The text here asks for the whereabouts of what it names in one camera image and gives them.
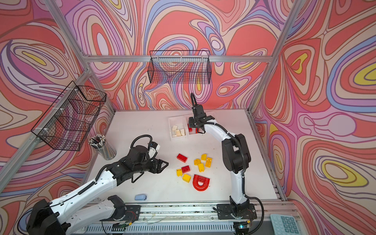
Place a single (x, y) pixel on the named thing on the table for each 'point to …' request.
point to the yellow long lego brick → (208, 162)
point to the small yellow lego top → (203, 156)
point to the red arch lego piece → (202, 187)
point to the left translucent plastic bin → (177, 128)
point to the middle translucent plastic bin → (192, 130)
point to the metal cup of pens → (106, 151)
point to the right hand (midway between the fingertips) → (193, 124)
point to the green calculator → (284, 224)
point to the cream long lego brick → (174, 128)
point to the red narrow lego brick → (185, 169)
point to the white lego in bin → (182, 131)
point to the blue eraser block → (140, 197)
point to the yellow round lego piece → (197, 161)
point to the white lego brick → (178, 132)
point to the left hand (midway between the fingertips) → (166, 162)
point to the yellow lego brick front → (186, 178)
